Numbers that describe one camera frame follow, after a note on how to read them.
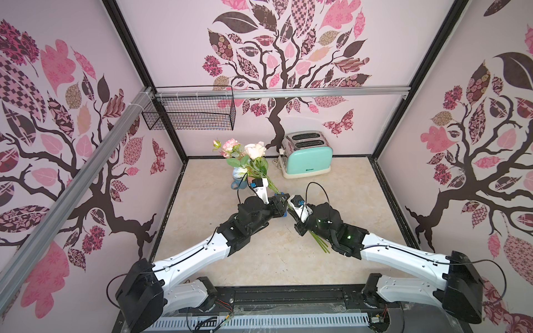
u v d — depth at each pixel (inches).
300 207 24.4
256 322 27.5
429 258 17.6
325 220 21.6
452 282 15.9
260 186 26.2
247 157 27.6
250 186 25.4
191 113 37.3
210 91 36.0
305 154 39.8
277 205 25.0
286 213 25.3
